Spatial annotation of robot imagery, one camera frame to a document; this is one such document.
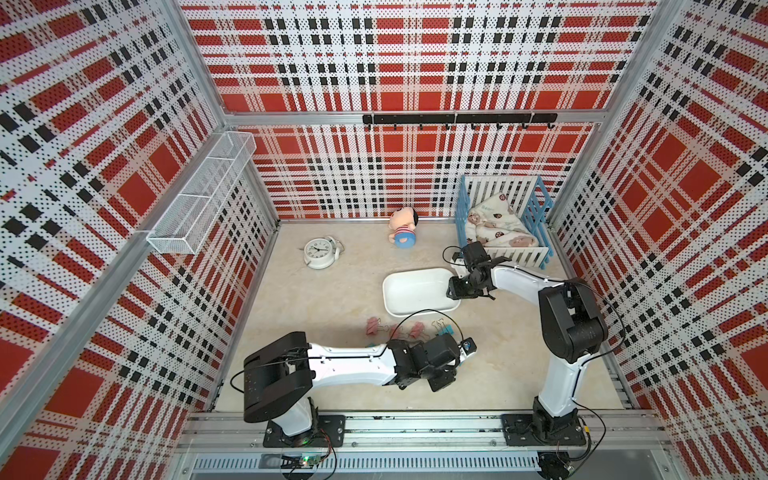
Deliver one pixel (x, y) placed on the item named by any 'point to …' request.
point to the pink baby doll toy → (403, 221)
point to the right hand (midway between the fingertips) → (457, 290)
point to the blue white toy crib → (531, 202)
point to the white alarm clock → (320, 253)
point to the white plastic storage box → (418, 292)
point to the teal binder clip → (442, 328)
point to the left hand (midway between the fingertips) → (451, 363)
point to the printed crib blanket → (495, 223)
